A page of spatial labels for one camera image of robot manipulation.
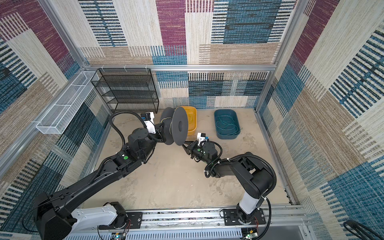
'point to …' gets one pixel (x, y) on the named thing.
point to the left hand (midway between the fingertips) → (164, 121)
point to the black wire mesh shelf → (127, 89)
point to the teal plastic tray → (222, 134)
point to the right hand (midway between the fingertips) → (178, 144)
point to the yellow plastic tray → (192, 115)
